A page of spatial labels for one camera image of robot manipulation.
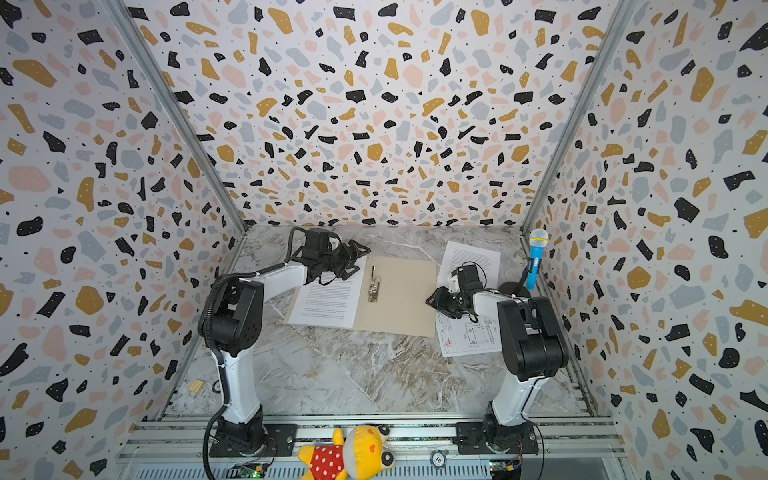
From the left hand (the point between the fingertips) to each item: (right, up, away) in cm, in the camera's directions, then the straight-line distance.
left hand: (367, 252), depth 96 cm
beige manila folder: (+9, -15, +6) cm, 19 cm away
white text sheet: (-12, -18, +5) cm, 22 cm away
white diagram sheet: (+30, -26, -3) cm, 40 cm away
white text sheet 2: (+32, -1, +18) cm, 37 cm away
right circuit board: (+36, -52, -24) cm, 68 cm away
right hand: (+20, -15, +1) cm, 25 cm away
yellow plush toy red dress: (+3, -45, -30) cm, 54 cm away
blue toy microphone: (+49, +3, -12) cm, 51 cm away
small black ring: (-41, -37, -14) cm, 57 cm away
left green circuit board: (-24, -52, -25) cm, 62 cm away
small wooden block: (-45, -37, -14) cm, 60 cm away
